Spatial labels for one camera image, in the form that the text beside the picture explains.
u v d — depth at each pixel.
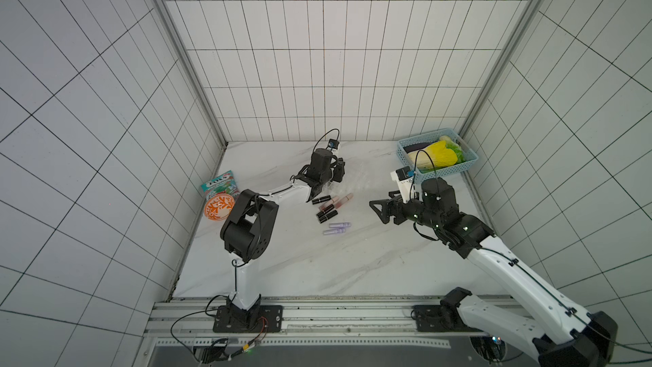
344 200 0.99
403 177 0.62
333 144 0.83
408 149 1.10
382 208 0.65
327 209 0.95
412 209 0.62
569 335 0.38
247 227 0.51
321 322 0.74
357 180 1.03
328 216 0.95
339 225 0.91
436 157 1.05
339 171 0.85
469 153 1.07
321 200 0.98
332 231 0.90
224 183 1.03
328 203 0.97
